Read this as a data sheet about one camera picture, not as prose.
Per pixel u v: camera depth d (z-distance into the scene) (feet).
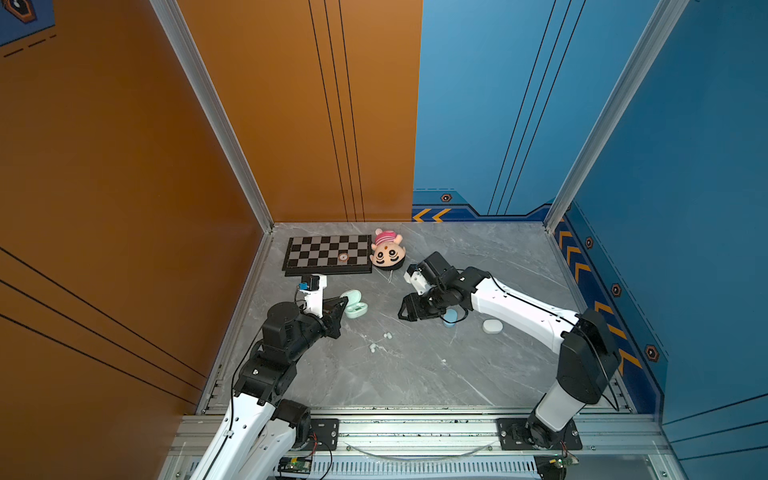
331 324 2.03
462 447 2.37
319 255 3.48
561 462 2.28
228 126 3.02
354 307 2.33
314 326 2.04
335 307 2.33
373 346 2.86
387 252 3.29
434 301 2.27
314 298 2.04
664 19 2.30
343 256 3.46
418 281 2.51
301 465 2.34
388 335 2.93
